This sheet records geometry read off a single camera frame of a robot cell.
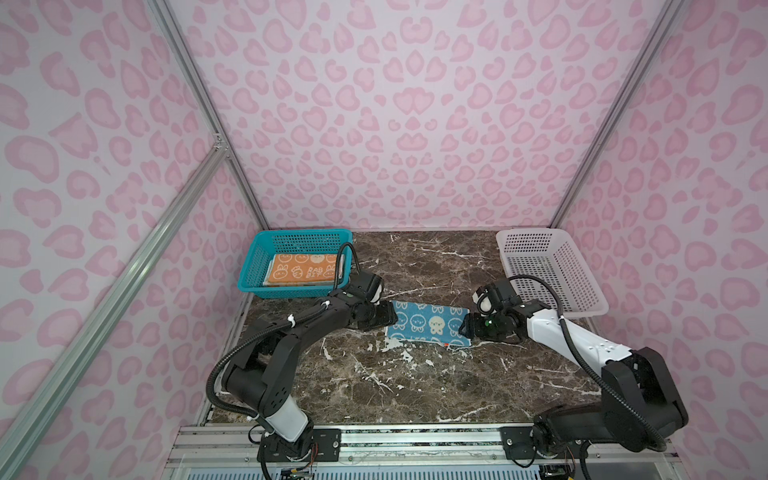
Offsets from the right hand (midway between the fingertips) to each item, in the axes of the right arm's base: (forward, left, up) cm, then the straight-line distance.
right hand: (468, 329), depth 86 cm
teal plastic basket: (+41, +63, -9) cm, 76 cm away
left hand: (+4, +21, 0) cm, 22 cm away
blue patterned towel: (+5, +12, -5) cm, 14 cm away
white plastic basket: (+33, -35, -6) cm, 49 cm away
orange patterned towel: (+23, +55, -2) cm, 59 cm away
